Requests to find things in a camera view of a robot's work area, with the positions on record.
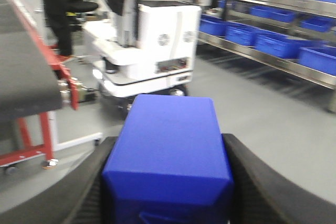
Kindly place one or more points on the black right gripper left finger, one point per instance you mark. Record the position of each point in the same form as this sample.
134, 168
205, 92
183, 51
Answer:
65, 203

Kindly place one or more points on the dark grey belt conveyor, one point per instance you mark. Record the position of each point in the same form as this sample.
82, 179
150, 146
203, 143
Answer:
23, 72

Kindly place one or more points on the black round stool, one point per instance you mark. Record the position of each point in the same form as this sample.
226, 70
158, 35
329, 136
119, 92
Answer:
84, 6

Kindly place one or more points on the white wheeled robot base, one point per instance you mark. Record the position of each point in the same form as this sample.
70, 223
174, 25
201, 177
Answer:
157, 32

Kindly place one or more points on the row of blue bins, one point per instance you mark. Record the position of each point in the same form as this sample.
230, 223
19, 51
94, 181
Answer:
273, 43

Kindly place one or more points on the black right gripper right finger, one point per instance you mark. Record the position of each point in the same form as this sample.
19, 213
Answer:
267, 197

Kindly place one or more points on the blue plastic box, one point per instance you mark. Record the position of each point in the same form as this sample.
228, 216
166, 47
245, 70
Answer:
168, 155

